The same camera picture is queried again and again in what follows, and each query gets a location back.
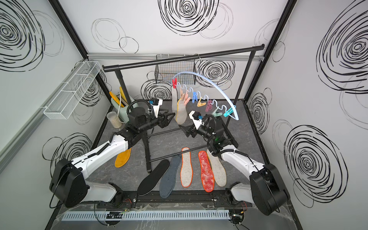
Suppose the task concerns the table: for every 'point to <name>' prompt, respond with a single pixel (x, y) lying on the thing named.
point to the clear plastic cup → (112, 116)
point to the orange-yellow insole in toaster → (116, 99)
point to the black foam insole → (148, 184)
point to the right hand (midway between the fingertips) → (185, 120)
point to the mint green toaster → (122, 111)
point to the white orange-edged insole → (186, 172)
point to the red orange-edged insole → (207, 173)
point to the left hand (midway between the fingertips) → (171, 112)
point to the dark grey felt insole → (167, 181)
